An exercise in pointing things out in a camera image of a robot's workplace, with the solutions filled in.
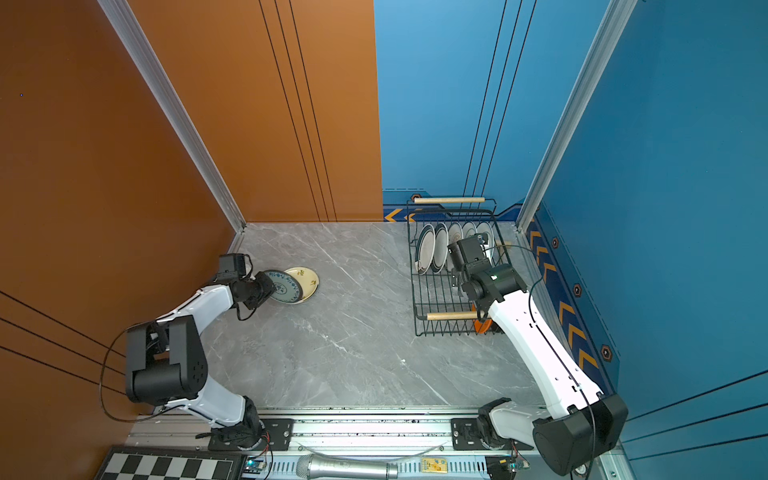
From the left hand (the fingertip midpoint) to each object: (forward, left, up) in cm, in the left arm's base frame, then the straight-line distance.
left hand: (275, 283), depth 95 cm
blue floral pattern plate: (+1, -3, -4) cm, 5 cm away
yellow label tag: (-46, -48, -5) cm, 67 cm away
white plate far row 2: (+13, -54, +4) cm, 55 cm away
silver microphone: (-47, -21, -4) cm, 52 cm away
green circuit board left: (-47, -5, -8) cm, 48 cm away
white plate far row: (+16, -49, -1) cm, 52 cm away
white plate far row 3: (+18, -59, +5) cm, 62 cm away
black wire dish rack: (-6, -52, -4) cm, 53 cm away
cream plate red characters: (+5, -9, -6) cm, 12 cm away
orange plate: (-15, -63, +2) cm, 65 cm away
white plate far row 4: (+20, -64, +6) cm, 67 cm away
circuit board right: (-46, -65, -7) cm, 80 cm away
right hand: (-9, -60, +17) cm, 63 cm away
